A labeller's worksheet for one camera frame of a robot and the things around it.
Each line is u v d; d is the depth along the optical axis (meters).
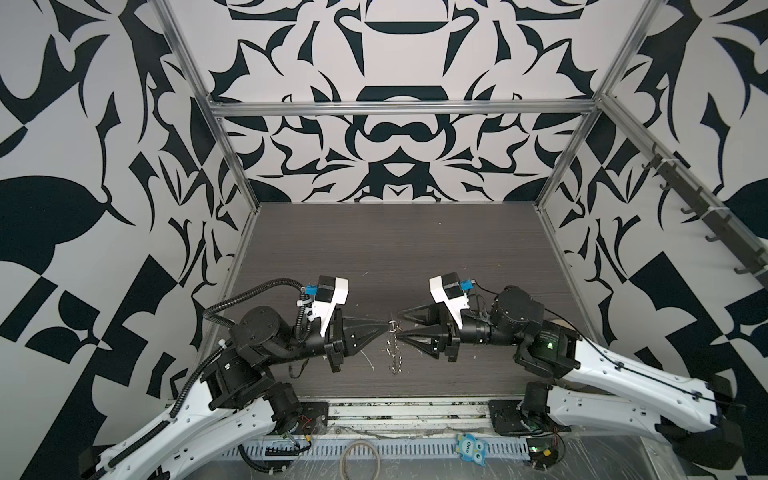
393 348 0.54
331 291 0.44
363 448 0.71
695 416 0.41
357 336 0.50
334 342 0.45
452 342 0.47
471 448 0.70
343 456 0.69
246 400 0.45
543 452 0.71
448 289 0.46
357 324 0.48
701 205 0.60
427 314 0.56
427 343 0.50
